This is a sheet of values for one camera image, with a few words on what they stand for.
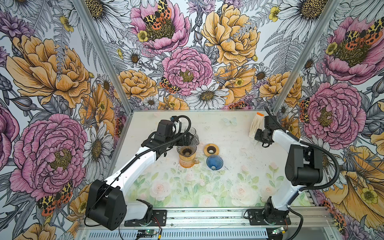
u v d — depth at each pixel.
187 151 0.88
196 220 0.75
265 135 0.76
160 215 0.76
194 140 0.79
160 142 0.60
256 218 0.73
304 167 0.50
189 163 0.92
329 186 0.44
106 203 0.40
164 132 0.62
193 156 0.85
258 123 1.02
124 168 0.47
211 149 0.99
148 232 0.71
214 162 0.90
